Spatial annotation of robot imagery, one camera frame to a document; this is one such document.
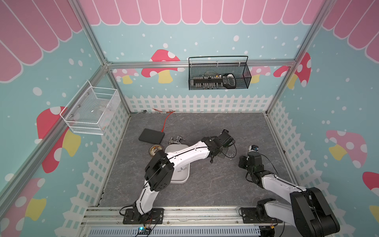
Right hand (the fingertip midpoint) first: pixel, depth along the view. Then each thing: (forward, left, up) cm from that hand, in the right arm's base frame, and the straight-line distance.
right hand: (242, 157), depth 92 cm
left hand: (0, +16, +8) cm, 17 cm away
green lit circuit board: (-37, +56, -5) cm, 67 cm away
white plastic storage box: (-10, +38, -3) cm, 40 cm away
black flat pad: (+19, +61, -1) cm, 64 cm away
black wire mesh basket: (+39, +14, +33) cm, 53 cm away
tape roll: (+8, +58, -2) cm, 58 cm away
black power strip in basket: (+35, +9, +32) cm, 48 cm away
